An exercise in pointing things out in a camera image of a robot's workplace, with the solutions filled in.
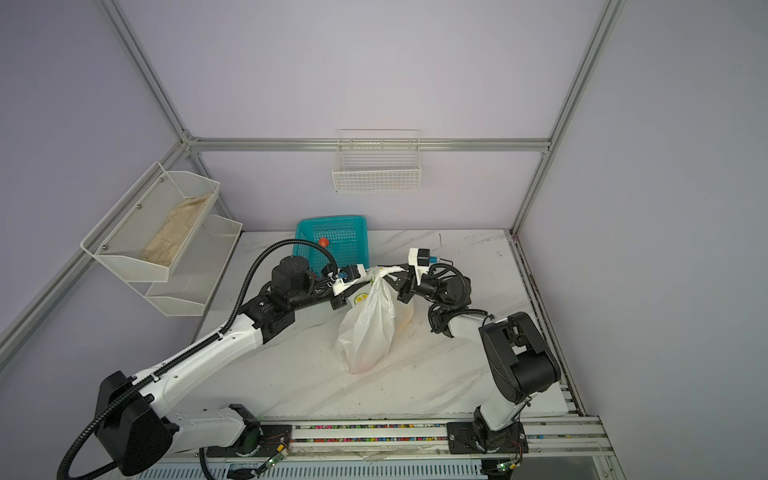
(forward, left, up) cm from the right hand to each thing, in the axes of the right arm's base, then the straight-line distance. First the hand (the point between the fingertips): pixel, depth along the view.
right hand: (377, 273), depth 72 cm
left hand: (+1, +4, -1) cm, 4 cm away
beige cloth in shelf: (+8, +55, +2) cm, 56 cm away
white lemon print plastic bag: (-9, 0, -5) cm, 10 cm away
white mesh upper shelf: (+11, +62, +3) cm, 63 cm away
